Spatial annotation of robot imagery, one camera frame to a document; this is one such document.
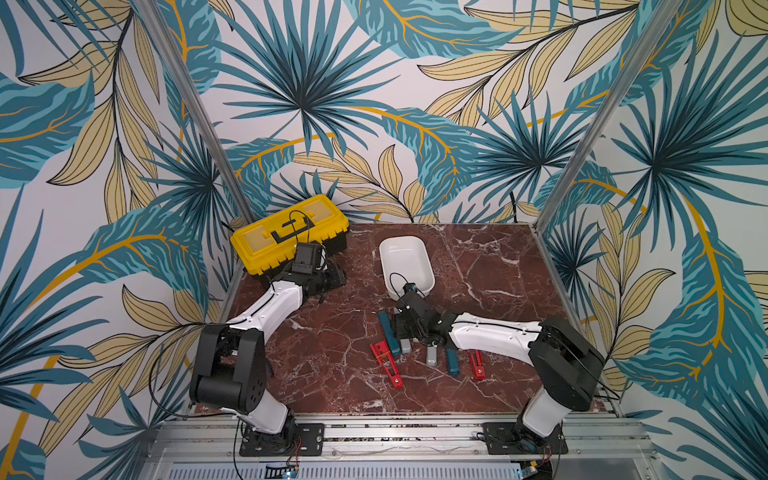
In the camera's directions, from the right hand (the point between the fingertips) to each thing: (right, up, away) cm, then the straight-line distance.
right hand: (397, 322), depth 89 cm
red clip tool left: (-4, -8, -2) cm, 10 cm away
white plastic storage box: (+4, +18, +20) cm, 27 cm away
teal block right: (+16, -11, -4) cm, 19 cm away
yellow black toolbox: (-40, +22, +1) cm, 46 cm away
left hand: (-17, +13, +1) cm, 21 cm away
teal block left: (-3, -2, +1) cm, 3 cm away
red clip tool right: (+23, -11, -3) cm, 26 cm away
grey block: (+2, -6, -3) cm, 7 cm away
